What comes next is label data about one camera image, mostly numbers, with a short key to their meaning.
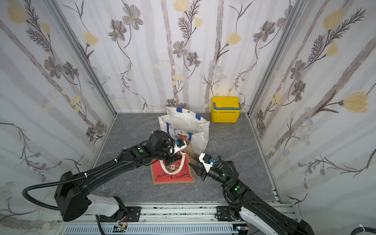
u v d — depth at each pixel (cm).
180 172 75
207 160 58
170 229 70
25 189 38
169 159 68
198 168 64
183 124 100
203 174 63
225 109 104
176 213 76
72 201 39
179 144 65
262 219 51
